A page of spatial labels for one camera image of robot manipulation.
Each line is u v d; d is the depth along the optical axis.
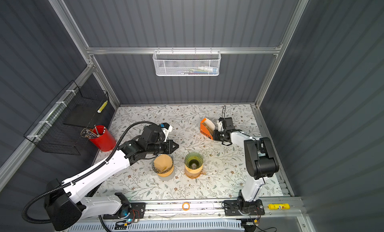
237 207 0.73
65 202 0.38
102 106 0.82
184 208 0.74
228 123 0.79
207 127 0.96
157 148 0.63
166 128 0.69
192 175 0.84
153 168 0.72
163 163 0.79
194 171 0.77
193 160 0.80
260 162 0.48
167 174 0.75
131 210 0.72
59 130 0.70
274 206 0.73
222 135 0.74
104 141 0.87
